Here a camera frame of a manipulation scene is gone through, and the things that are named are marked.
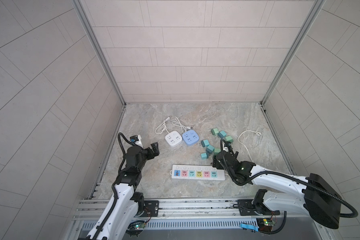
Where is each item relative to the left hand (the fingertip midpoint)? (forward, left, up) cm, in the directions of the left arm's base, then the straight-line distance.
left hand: (154, 142), depth 82 cm
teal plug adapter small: (-4, -28, -10) cm, 30 cm away
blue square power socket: (+8, -20, -9) cm, 24 cm away
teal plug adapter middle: (+1, -32, -10) cm, 34 cm away
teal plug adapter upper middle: (+5, -30, -10) cm, 32 cm away
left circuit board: (-37, +4, -9) cm, 39 cm away
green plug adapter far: (+14, -37, -11) cm, 41 cm away
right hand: (-6, -35, -9) cm, 37 cm away
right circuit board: (-36, -54, -12) cm, 66 cm away
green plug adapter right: (+8, -45, -10) cm, 47 cm away
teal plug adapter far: (+12, -41, -10) cm, 44 cm away
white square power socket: (+8, -10, -10) cm, 16 cm away
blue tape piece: (-37, -46, -8) cm, 60 cm away
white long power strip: (-13, -24, -9) cm, 29 cm away
